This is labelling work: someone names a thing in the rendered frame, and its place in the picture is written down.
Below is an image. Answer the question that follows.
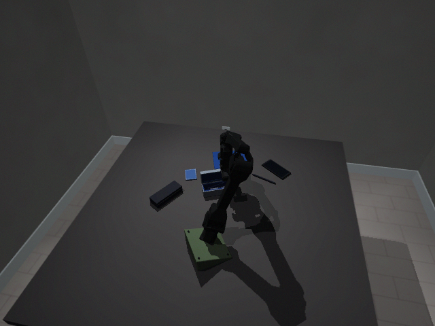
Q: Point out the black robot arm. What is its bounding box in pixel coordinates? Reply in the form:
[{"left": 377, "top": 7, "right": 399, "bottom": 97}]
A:
[{"left": 199, "top": 130, "right": 254, "bottom": 245}]

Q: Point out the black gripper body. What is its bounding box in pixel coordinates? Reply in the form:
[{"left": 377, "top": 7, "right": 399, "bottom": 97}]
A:
[{"left": 217, "top": 152, "right": 230, "bottom": 181}]

